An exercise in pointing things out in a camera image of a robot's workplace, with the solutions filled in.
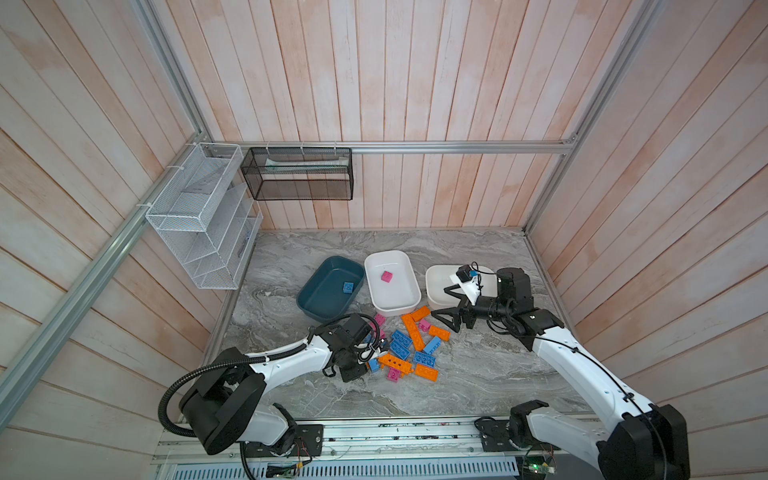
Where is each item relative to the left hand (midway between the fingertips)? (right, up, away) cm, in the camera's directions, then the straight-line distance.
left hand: (354, 368), depth 85 cm
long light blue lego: (+6, +2, -2) cm, 6 cm away
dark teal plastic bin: (-12, +18, +13) cm, 25 cm away
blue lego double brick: (+14, +6, +4) cm, 15 cm away
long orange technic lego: (+12, +2, -1) cm, 12 cm away
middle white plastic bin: (+15, +20, +16) cm, 29 cm away
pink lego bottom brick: (+11, -1, -3) cm, 12 cm away
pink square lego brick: (+10, +26, +19) cm, 33 cm away
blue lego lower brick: (+20, +3, 0) cm, 21 cm away
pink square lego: (+7, +13, +8) cm, 16 cm away
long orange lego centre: (+17, +10, +8) cm, 22 cm away
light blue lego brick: (+23, +6, +2) cm, 24 cm away
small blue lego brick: (-3, +22, +16) cm, 27 cm away
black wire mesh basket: (-22, +63, +20) cm, 69 cm away
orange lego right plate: (+26, +9, +7) cm, 28 cm away
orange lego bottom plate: (+21, -1, -2) cm, 21 cm away
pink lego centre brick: (+21, +11, +6) cm, 25 cm away
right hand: (+24, +21, -8) cm, 33 cm away
